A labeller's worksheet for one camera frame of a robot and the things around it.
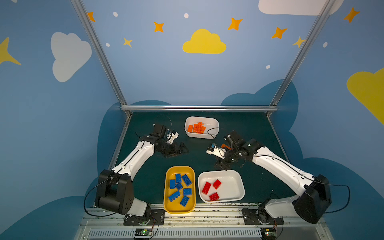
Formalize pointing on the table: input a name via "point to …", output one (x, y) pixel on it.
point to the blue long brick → (175, 195)
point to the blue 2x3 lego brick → (178, 178)
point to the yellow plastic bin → (175, 206)
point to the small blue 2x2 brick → (178, 186)
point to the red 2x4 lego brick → (206, 188)
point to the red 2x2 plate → (214, 197)
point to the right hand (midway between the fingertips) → (218, 159)
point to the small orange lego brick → (190, 128)
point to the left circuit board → (143, 232)
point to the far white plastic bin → (211, 131)
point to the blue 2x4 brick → (186, 180)
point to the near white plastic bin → (231, 188)
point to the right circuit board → (268, 233)
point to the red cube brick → (216, 184)
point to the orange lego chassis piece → (198, 128)
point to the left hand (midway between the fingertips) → (181, 151)
